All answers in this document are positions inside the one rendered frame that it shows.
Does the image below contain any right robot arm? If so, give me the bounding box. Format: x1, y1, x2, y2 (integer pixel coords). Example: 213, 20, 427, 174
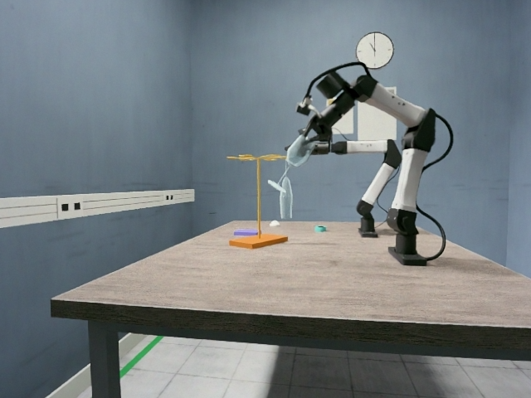
315, 135, 402, 236

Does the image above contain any purple flat block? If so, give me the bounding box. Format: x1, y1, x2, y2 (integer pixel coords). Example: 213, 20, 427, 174
234, 230, 258, 236

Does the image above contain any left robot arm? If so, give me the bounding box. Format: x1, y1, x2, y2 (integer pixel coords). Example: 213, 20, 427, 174
317, 70, 436, 263

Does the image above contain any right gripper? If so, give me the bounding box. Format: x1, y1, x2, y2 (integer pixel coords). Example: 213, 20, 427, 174
285, 144, 318, 155

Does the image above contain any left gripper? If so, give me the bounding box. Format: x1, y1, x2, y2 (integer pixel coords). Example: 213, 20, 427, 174
303, 97, 344, 141

